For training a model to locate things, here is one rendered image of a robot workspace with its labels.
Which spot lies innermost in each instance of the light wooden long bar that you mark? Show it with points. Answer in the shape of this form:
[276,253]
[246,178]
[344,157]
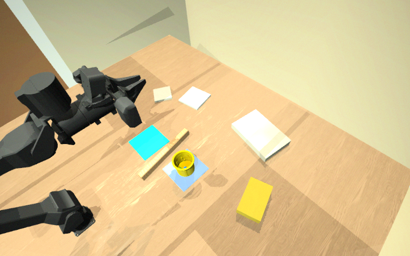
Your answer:
[163,154]

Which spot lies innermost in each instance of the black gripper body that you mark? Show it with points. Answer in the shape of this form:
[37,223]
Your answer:
[121,104]

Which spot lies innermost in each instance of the yellow cup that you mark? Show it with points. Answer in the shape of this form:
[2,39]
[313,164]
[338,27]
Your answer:
[183,158]

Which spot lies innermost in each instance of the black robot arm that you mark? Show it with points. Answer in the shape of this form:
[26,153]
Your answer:
[33,142]

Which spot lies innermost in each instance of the yellow rectangular block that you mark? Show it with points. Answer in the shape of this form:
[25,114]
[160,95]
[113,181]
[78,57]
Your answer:
[254,200]

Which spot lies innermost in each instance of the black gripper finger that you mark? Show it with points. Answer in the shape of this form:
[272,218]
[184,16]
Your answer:
[133,90]
[123,81]

